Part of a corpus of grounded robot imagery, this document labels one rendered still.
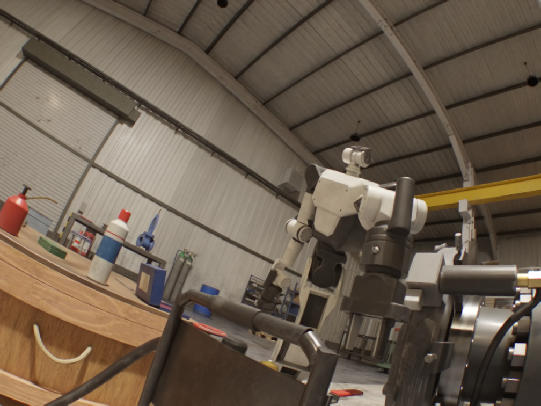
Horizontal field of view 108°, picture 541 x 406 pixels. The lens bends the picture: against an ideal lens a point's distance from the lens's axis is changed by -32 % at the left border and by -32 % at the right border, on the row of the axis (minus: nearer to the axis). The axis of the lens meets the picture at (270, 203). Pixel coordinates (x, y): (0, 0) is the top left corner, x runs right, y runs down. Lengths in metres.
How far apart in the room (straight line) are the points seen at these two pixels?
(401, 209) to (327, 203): 0.69
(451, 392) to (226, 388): 0.69
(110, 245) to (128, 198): 7.96
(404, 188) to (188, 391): 0.50
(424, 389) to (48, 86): 10.04
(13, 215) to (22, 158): 8.27
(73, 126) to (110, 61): 2.60
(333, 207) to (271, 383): 0.83
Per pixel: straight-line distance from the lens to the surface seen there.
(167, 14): 11.37
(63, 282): 0.81
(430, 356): 0.68
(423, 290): 0.75
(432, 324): 0.79
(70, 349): 0.88
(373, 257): 0.47
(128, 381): 0.95
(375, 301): 0.46
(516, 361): 0.87
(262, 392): 0.40
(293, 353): 1.19
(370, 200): 0.51
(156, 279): 0.87
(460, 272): 0.74
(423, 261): 0.77
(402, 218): 0.47
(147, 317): 0.87
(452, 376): 0.93
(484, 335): 0.98
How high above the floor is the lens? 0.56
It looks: 22 degrees up
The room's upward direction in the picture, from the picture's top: 20 degrees clockwise
